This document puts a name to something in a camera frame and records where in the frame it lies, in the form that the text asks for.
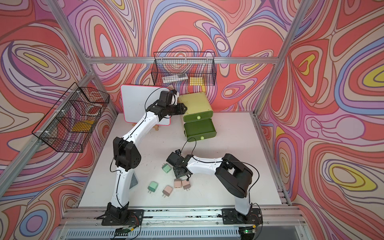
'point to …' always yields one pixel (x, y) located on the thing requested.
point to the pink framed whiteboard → (135, 100)
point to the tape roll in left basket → (93, 109)
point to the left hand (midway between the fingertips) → (185, 108)
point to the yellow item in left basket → (85, 126)
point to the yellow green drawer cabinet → (195, 103)
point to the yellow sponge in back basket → (197, 81)
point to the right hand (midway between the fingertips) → (184, 173)
